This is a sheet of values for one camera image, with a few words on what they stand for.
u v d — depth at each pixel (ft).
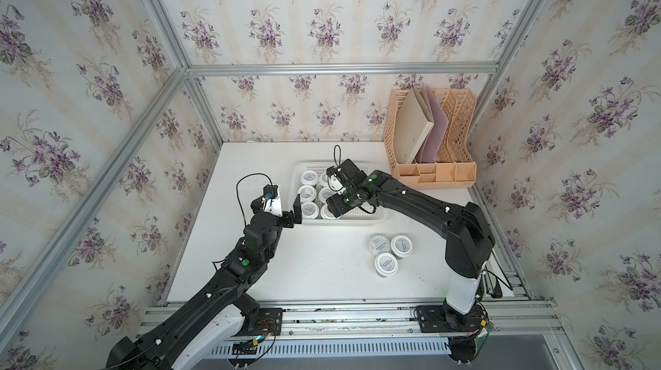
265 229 1.80
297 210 2.39
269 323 2.37
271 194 2.02
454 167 3.32
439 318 2.35
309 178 3.22
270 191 2.03
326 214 2.82
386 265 2.57
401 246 2.68
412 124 3.14
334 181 2.29
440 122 2.91
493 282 2.57
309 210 2.95
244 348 2.35
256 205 2.27
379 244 2.74
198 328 1.51
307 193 3.05
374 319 2.46
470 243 1.54
